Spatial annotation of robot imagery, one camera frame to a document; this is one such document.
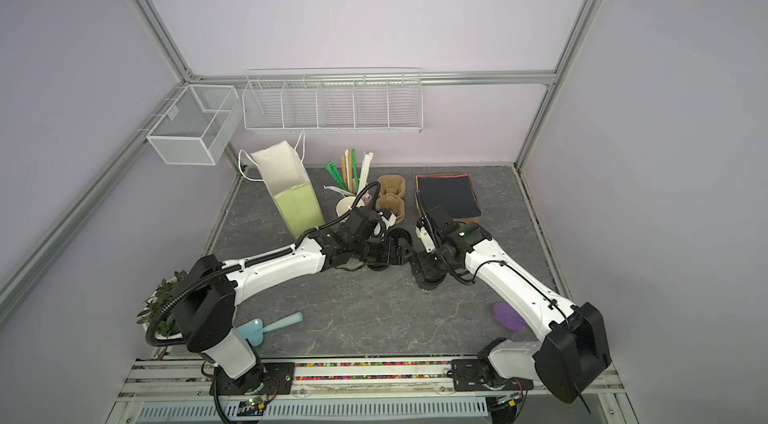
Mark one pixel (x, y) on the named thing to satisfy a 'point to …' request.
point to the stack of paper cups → (344, 204)
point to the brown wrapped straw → (350, 169)
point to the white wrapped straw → (366, 170)
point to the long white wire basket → (334, 99)
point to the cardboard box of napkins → (454, 191)
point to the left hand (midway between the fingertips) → (406, 260)
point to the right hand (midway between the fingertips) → (429, 267)
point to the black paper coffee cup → (429, 274)
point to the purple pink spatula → (508, 316)
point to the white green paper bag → (285, 174)
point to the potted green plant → (166, 325)
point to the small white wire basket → (199, 126)
